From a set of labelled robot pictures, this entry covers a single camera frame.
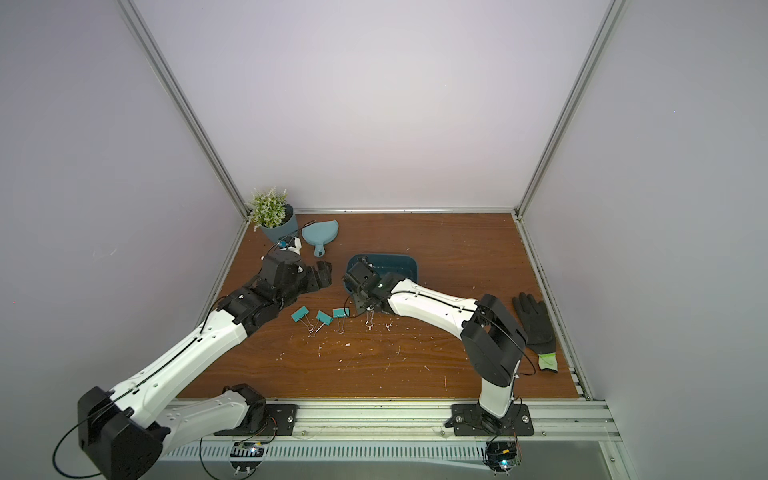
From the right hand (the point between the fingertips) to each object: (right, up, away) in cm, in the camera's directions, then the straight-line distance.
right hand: (367, 290), depth 86 cm
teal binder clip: (-21, -8, +3) cm, 23 cm away
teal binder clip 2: (-14, -10, +4) cm, 17 cm away
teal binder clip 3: (-9, -8, +6) cm, 14 cm away
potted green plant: (-35, +24, +14) cm, 45 cm away
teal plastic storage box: (+11, +7, +12) cm, 18 cm away
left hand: (-11, +8, -8) cm, 16 cm away
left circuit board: (-29, -39, -14) cm, 50 cm away
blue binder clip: (0, -10, +6) cm, 12 cm away
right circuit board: (+33, -36, -17) cm, 52 cm away
